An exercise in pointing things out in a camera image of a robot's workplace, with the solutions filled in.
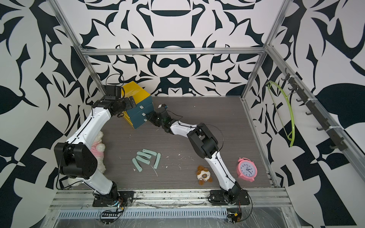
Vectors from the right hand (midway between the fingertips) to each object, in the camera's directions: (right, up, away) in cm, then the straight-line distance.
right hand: (145, 114), depth 95 cm
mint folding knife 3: (+1, -25, -6) cm, 26 cm away
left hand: (-9, +8, -8) cm, 14 cm away
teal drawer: (-1, +5, -6) cm, 8 cm away
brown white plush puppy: (+36, -33, -16) cm, 52 cm away
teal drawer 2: (-2, 0, 0) cm, 2 cm away
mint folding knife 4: (+9, -28, -8) cm, 30 cm away
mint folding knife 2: (+1, -27, -8) cm, 28 cm away
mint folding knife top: (+4, -23, -5) cm, 24 cm away
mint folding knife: (0, -32, -11) cm, 33 cm away
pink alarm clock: (+61, -31, -14) cm, 70 cm away
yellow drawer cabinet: (-8, +17, -1) cm, 19 cm away
